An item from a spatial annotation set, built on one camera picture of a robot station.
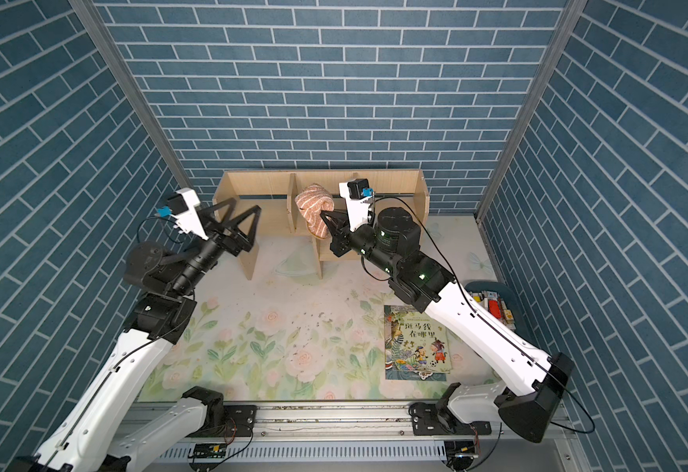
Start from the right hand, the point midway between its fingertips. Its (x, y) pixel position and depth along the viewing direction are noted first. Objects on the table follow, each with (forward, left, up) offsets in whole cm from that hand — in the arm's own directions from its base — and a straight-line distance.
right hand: (328, 213), depth 60 cm
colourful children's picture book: (-9, -25, -44) cm, 51 cm away
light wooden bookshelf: (+23, +21, -15) cm, 34 cm away
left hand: (-2, +14, +2) cm, 15 cm away
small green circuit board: (-38, +27, -47) cm, 66 cm away
